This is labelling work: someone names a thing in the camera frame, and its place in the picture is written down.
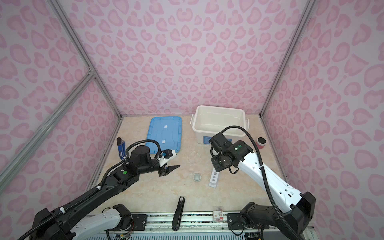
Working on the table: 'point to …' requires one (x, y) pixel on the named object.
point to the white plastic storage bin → (208, 120)
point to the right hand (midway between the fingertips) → (219, 163)
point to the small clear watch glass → (190, 169)
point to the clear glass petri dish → (194, 157)
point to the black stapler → (178, 214)
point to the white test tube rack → (214, 178)
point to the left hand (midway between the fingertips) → (177, 157)
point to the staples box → (218, 213)
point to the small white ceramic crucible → (196, 177)
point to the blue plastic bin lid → (167, 131)
